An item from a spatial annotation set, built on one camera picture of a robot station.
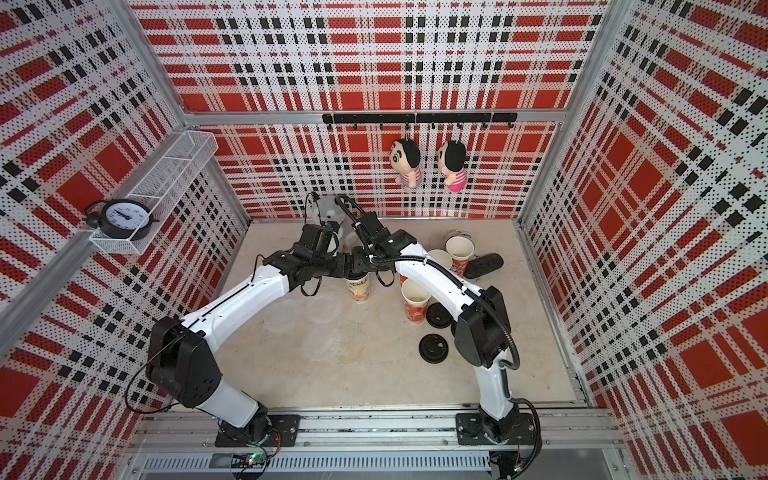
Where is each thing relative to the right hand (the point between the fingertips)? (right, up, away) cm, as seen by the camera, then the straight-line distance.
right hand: (365, 261), depth 85 cm
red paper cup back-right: (+29, +4, +6) cm, 30 cm away
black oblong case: (+40, -2, +20) cm, 44 cm away
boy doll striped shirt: (+12, +32, +6) cm, 34 cm away
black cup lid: (-2, -4, -2) cm, 5 cm away
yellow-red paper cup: (-2, -9, +6) cm, 11 cm away
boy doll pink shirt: (+27, +32, +9) cm, 43 cm away
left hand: (-5, 0, +2) cm, 6 cm away
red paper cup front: (+15, -10, -6) cm, 19 cm away
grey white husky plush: (-13, +16, +12) cm, 23 cm away
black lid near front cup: (+22, -18, +9) cm, 30 cm away
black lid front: (+20, -26, +2) cm, 32 cm away
